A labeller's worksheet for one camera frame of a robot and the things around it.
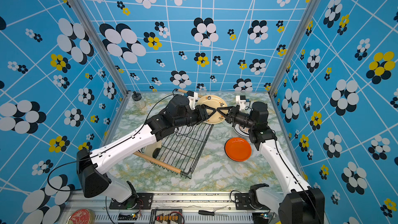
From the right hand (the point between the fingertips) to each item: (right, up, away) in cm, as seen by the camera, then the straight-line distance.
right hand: (217, 111), depth 70 cm
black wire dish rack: (-19, -22, +20) cm, 36 cm away
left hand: (-1, 0, -3) cm, 3 cm away
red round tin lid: (-60, -46, -2) cm, 76 cm away
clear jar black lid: (-51, +6, +35) cm, 62 cm away
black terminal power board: (-23, -47, -2) cm, 52 cm away
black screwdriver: (-3, -47, +1) cm, 47 cm away
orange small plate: (+14, -23, +19) cm, 33 cm away
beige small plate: (-1, +4, +2) cm, 5 cm away
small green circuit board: (-43, -50, +2) cm, 66 cm away
